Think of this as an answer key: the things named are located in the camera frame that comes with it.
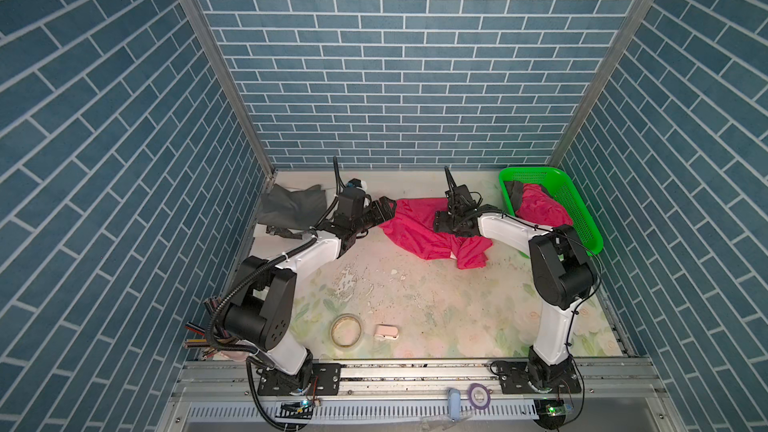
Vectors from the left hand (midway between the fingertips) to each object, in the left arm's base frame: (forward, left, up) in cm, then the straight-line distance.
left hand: (390, 205), depth 89 cm
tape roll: (-31, +12, -18) cm, 37 cm away
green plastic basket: (+16, -63, -9) cm, 66 cm away
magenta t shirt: (+5, -8, -16) cm, 19 cm away
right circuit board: (-50, -38, -16) cm, 65 cm away
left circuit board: (-48, +23, -19) cm, 57 cm away
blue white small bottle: (-49, -15, -13) cm, 52 cm away
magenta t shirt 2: (+5, -50, -7) cm, 51 cm away
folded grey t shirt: (+9, +32, -13) cm, 36 cm away
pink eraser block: (-32, +1, -16) cm, 35 cm away
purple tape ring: (-46, -24, -15) cm, 54 cm away
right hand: (+2, -17, -10) cm, 20 cm away
